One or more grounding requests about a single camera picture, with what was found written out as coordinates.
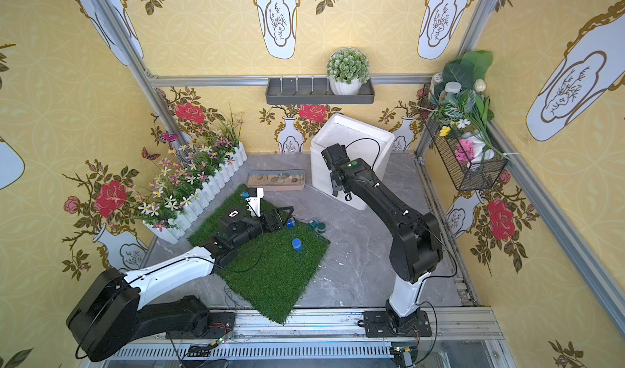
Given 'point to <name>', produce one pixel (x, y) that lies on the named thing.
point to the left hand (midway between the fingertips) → (280, 206)
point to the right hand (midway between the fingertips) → (364, 174)
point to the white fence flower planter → (190, 181)
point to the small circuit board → (225, 338)
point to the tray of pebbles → (279, 180)
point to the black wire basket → (482, 177)
